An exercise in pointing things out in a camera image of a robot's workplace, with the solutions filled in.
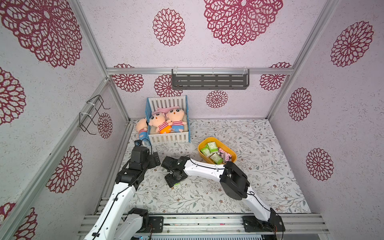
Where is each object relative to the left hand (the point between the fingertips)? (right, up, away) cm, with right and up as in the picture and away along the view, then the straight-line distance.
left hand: (149, 157), depth 80 cm
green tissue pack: (+37, +4, +17) cm, 41 cm away
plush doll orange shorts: (0, +22, +23) cm, 31 cm away
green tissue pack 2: (+15, -14, -1) cm, 20 cm away
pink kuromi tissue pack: (+45, -2, +14) cm, 47 cm away
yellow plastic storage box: (+41, +6, +20) cm, 46 cm away
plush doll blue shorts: (+12, +25, +22) cm, 35 cm away
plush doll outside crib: (-12, +17, +25) cm, 32 cm away
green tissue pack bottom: (+39, -3, +15) cm, 42 cm away
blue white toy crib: (-5, +36, +30) cm, 47 cm away
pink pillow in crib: (+3, +31, +32) cm, 44 cm away
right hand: (+14, -14, +9) cm, 22 cm away
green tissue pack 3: (+33, +1, +18) cm, 38 cm away
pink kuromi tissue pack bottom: (+42, +1, +18) cm, 46 cm away
